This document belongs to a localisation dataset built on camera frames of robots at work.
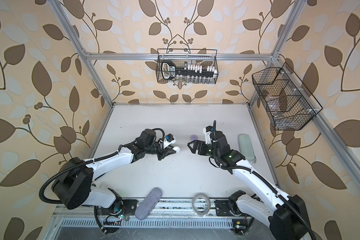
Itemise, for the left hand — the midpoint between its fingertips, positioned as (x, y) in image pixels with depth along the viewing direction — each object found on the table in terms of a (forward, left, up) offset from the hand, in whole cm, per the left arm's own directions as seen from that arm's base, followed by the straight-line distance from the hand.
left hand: (174, 147), depth 82 cm
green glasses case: (+7, -44, -10) cm, 46 cm away
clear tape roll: (-22, -15, -9) cm, 28 cm away
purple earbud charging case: (+15, -11, -13) cm, 23 cm away
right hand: (-1, -11, +4) cm, 12 cm away
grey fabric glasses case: (-26, +11, -9) cm, 29 cm away
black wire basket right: (+14, -57, +22) cm, 63 cm away
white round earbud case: (-1, -1, +1) cm, 2 cm away
